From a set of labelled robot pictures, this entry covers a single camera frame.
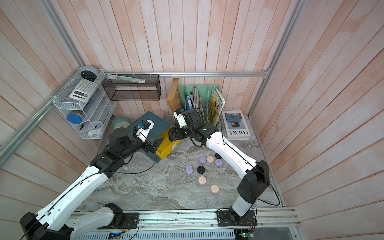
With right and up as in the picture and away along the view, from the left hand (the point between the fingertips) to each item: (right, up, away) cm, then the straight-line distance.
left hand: (156, 134), depth 71 cm
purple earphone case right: (+35, -19, +22) cm, 45 cm away
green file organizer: (+28, +30, +36) cm, 55 cm away
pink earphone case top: (+30, -17, +23) cm, 41 cm away
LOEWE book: (+51, +5, +38) cm, 64 cm away
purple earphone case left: (+16, -22, +19) cm, 33 cm away
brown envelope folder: (+7, +20, +12) cm, 24 cm away
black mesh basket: (-24, +32, +33) cm, 52 cm away
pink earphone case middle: (+24, -27, +14) cm, 39 cm away
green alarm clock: (-32, +7, +32) cm, 46 cm away
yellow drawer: (+4, -7, +5) cm, 9 cm away
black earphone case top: (+35, -15, +24) cm, 45 cm away
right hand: (+8, +2, +7) cm, 11 cm away
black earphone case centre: (+24, -23, +19) cm, 38 cm away
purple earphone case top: (+25, -17, +23) cm, 38 cm away
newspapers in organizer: (+22, +21, +29) cm, 42 cm away
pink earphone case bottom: (+30, -31, +11) cm, 45 cm away
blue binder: (+16, +18, +26) cm, 36 cm away
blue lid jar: (-44, +8, +5) cm, 45 cm away
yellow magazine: (+35, +20, +29) cm, 50 cm away
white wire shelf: (-36, +11, +10) cm, 39 cm away
